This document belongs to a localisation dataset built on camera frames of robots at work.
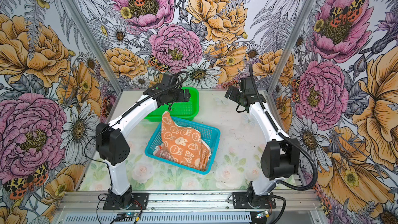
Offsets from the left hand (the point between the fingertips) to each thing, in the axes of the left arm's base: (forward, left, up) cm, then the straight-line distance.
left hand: (182, 99), depth 89 cm
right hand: (-1, -28, +2) cm, 28 cm away
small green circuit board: (-52, +23, -22) cm, 61 cm away
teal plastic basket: (-14, -16, -16) cm, 26 cm away
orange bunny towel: (-21, -1, -13) cm, 25 cm away
